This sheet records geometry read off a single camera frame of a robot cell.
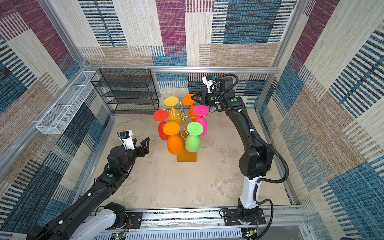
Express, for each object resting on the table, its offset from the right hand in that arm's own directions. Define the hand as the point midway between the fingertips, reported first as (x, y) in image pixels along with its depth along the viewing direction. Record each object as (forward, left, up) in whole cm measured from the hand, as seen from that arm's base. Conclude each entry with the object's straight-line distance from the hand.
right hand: (192, 99), depth 77 cm
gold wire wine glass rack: (-14, +5, -34) cm, 37 cm away
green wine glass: (-18, 0, -11) cm, 21 cm away
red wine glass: (-9, +15, -2) cm, 17 cm away
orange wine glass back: (+1, +2, -2) cm, 3 cm away
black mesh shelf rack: (+32, +48, -18) cm, 60 cm away
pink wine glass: (-7, -4, -1) cm, 8 cm away
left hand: (-13, +26, -12) cm, 32 cm away
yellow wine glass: (-5, +10, -6) cm, 12 cm away
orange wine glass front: (-19, +9, -10) cm, 23 cm away
